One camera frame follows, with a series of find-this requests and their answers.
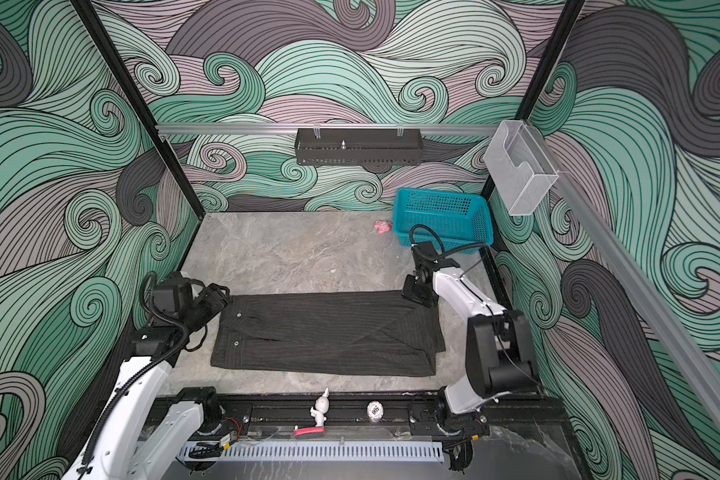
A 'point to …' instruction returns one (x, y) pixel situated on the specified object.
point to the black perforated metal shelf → (358, 147)
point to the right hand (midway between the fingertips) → (413, 295)
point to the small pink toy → (382, 227)
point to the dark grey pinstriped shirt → (348, 333)
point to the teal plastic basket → (459, 218)
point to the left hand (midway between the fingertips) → (224, 291)
